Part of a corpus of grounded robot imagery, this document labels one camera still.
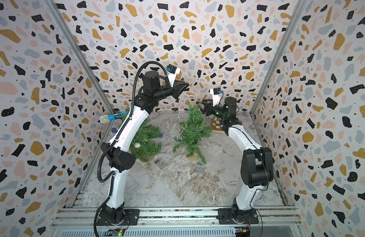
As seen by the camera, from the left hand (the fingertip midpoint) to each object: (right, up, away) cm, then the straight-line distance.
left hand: (189, 83), depth 72 cm
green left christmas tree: (-22, -30, +4) cm, 37 cm away
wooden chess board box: (+19, -21, +34) cm, 44 cm away
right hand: (+6, -8, +9) cm, 13 cm away
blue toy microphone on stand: (-51, -17, +16) cm, 56 cm away
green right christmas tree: (+3, -23, -3) cm, 24 cm away
